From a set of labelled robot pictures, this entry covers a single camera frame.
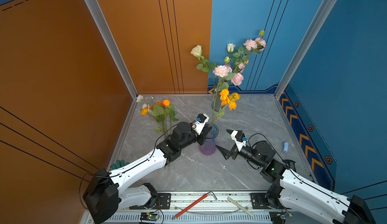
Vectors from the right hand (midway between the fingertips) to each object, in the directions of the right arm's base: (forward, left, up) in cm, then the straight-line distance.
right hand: (223, 137), depth 71 cm
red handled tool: (-24, +15, -23) cm, 36 cm away
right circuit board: (-29, -26, -25) cm, 46 cm away
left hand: (+7, +6, +1) cm, 9 cm away
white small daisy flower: (+40, +55, -14) cm, 70 cm away
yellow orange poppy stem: (+20, -6, +6) cm, 22 cm away
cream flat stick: (-24, -9, -24) cm, 35 cm away
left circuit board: (-29, +36, -24) cm, 52 cm away
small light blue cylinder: (+5, -40, -21) cm, 45 cm away
